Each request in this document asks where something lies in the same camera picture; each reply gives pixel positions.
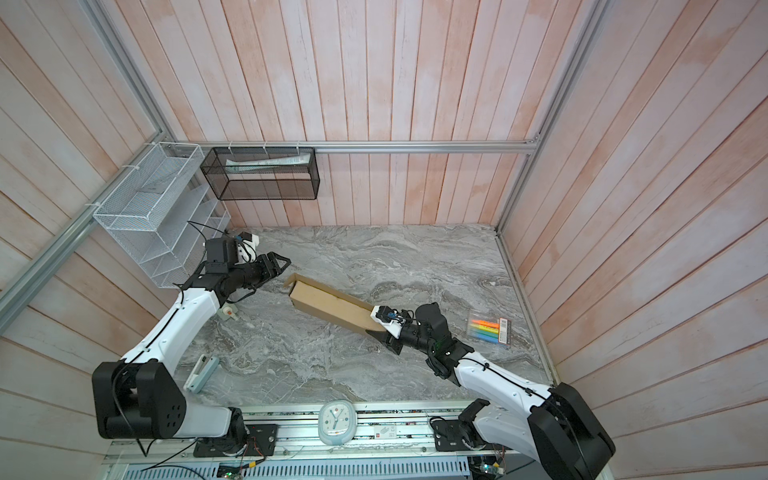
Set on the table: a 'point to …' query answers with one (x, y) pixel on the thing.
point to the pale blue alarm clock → (337, 422)
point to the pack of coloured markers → (490, 330)
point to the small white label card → (385, 432)
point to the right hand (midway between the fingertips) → (374, 320)
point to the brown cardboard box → (332, 304)
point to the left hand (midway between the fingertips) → (284, 269)
